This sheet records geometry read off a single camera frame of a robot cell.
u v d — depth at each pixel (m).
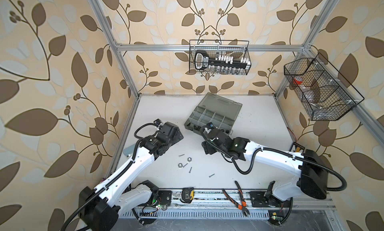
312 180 0.40
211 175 0.83
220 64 0.85
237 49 0.91
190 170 0.84
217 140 0.58
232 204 0.74
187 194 0.74
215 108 1.11
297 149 0.89
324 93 0.73
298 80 0.88
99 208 0.38
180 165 0.86
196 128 0.99
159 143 0.54
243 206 0.72
